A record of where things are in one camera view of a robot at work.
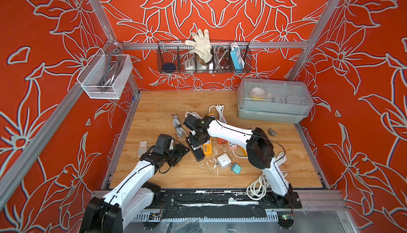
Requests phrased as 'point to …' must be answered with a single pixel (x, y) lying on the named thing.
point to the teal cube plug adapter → (236, 168)
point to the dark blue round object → (169, 67)
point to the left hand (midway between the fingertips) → (187, 152)
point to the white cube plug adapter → (224, 161)
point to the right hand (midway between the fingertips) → (191, 144)
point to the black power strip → (197, 152)
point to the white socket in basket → (190, 64)
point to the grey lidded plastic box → (274, 100)
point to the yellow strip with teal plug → (208, 148)
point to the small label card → (142, 148)
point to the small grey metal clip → (271, 132)
